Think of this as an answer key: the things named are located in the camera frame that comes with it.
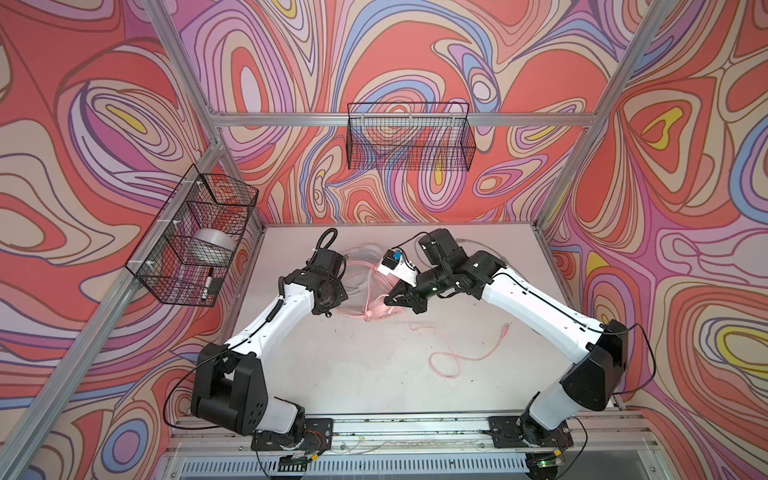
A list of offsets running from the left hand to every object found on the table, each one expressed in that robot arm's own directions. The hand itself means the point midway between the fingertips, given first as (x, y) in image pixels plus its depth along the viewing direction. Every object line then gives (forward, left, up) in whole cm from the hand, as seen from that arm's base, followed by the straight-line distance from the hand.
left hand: (341, 295), depth 86 cm
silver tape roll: (+1, +28, +22) cm, 36 cm away
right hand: (-10, -15, +12) cm, 21 cm away
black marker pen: (-5, +30, +14) cm, 34 cm away
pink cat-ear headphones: (+5, -7, -2) cm, 9 cm away
